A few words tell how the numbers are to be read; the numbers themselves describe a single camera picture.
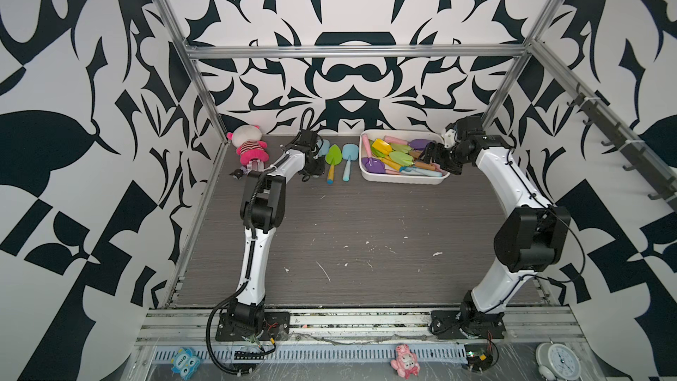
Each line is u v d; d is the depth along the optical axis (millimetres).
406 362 662
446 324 742
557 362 662
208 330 697
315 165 990
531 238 470
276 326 734
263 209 622
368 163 1082
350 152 1149
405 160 1080
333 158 1124
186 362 676
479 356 710
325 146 1156
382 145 1151
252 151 1050
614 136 601
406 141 1151
